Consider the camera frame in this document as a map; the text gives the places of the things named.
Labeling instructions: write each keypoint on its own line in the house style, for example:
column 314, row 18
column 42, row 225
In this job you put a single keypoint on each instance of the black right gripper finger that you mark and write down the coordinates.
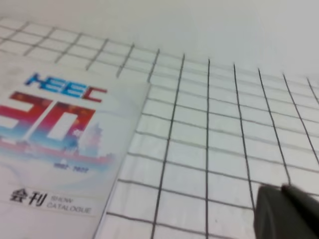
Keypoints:
column 285, row 213

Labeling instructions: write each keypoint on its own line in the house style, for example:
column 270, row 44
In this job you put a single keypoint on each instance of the HEEC show catalogue book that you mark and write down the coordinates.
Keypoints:
column 64, row 134

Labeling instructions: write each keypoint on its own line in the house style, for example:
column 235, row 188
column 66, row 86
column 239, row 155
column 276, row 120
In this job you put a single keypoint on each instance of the white grid-pattern tablecloth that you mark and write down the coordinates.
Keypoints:
column 208, row 136

